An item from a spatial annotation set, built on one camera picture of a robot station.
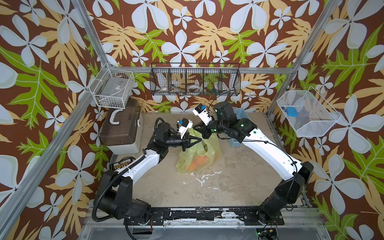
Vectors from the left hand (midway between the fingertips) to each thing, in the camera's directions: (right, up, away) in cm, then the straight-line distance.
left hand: (201, 138), depth 73 cm
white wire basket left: (-52, +29, +13) cm, 61 cm away
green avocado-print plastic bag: (+5, -5, +2) cm, 7 cm away
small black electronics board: (+33, -47, 0) cm, 57 cm away
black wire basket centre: (-1, +38, +25) cm, 45 cm away
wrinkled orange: (+1, -13, +8) cm, 15 cm away
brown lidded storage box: (-49, +4, +20) cm, 53 cm away
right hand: (-4, +6, -2) cm, 7 cm away
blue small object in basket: (+54, +15, +13) cm, 58 cm away
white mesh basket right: (+60, +14, +9) cm, 63 cm away
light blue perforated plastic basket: (+35, +16, +42) cm, 57 cm away
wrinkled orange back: (-4, -15, +9) cm, 18 cm away
